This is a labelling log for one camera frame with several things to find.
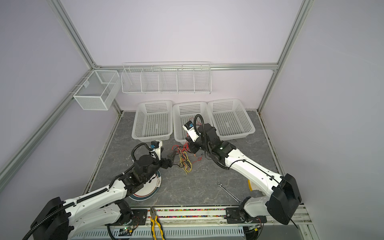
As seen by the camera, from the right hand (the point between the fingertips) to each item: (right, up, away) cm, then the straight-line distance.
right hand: (187, 138), depth 76 cm
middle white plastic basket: (-6, +17, +40) cm, 43 cm away
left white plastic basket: (-29, +10, +37) cm, 48 cm away
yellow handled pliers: (-16, -39, -4) cm, 43 cm away
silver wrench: (+25, -32, +3) cm, 41 cm away
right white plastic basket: (+30, +11, +39) cm, 51 cm away
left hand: (-10, -7, +3) cm, 12 cm away
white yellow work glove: (+35, -27, +6) cm, 44 cm away
